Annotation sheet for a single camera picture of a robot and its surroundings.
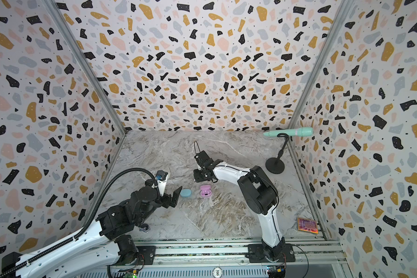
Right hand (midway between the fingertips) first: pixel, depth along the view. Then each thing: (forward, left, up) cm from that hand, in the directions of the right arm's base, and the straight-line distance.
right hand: (196, 173), depth 94 cm
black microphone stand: (+9, -46, -5) cm, 47 cm away
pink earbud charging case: (-8, -5, -4) cm, 11 cm away
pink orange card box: (-25, -55, -5) cm, 60 cm away
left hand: (-15, +6, +18) cm, 24 cm away
